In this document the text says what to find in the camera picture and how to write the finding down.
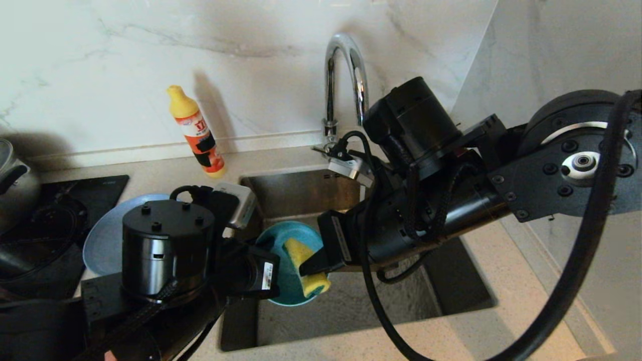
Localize chrome gooseneck faucet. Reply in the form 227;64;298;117
311;33;369;156

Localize orange yellow dish soap bottle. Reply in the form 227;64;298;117
167;85;226;178

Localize black frying pan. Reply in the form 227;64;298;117
0;201;91;289

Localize teal bowl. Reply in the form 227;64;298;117
255;221;332;306

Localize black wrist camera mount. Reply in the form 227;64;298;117
362;76;463;173
122;200;215;301

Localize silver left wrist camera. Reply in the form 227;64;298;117
213;182;257;230

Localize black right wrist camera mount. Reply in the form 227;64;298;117
362;76;463;173

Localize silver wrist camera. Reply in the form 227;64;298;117
329;145;374;189
213;182;257;230

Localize yellow sponge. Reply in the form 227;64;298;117
283;238;332;298

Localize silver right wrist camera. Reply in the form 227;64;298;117
329;145;374;189

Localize black induction cooktop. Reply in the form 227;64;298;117
0;174;130;301

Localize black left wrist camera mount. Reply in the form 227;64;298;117
122;200;215;301

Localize blue plate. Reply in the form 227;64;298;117
83;194;171;276

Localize stainless steel sink basin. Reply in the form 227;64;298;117
219;168;497;351

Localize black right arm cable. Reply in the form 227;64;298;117
359;89;642;361

